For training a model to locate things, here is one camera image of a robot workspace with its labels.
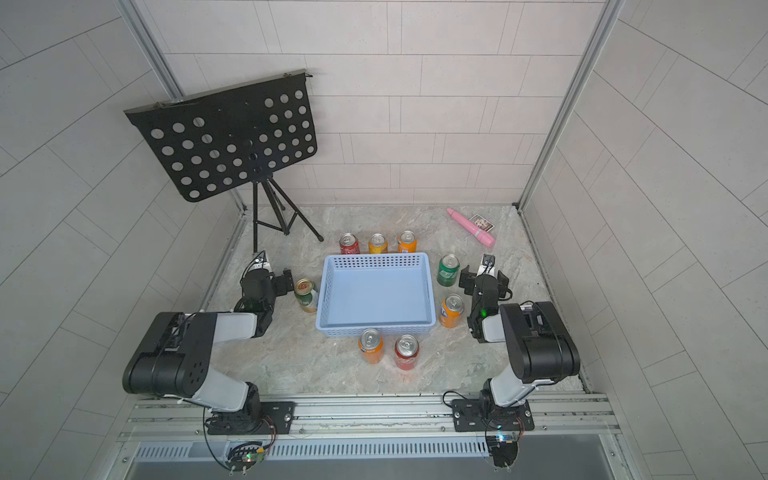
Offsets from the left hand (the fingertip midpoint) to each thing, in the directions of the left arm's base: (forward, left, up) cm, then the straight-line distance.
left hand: (278, 266), depth 94 cm
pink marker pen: (+18, -65, -1) cm, 68 cm away
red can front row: (-27, -41, +6) cm, 49 cm away
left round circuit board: (-48, -3, -7) cm, 48 cm away
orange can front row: (-26, -32, +6) cm, 41 cm away
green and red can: (-13, -13, +5) cm, 19 cm away
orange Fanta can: (-17, -53, +6) cm, 56 cm away
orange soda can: (+5, -32, +6) cm, 33 cm away
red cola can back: (+5, -23, +6) cm, 24 cm away
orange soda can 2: (+6, -41, +6) cm, 42 cm away
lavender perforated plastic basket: (-7, -35, -2) cm, 36 cm away
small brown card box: (+22, -70, -2) cm, 73 cm away
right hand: (0, -66, +2) cm, 66 cm away
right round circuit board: (-47, -63, -2) cm, 78 cm away
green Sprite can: (-3, -53, +5) cm, 54 cm away
